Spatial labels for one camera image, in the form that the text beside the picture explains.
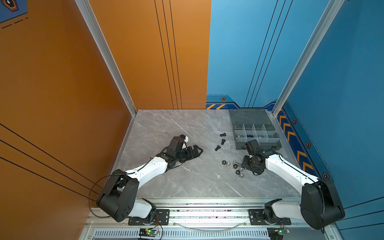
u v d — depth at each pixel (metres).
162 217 0.74
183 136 0.82
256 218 0.72
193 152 0.77
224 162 0.92
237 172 0.89
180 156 0.72
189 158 0.76
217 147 0.99
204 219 0.75
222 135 1.05
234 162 0.91
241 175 0.87
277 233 0.71
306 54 0.86
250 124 1.07
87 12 0.71
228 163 0.92
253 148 0.70
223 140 1.02
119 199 0.42
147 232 0.71
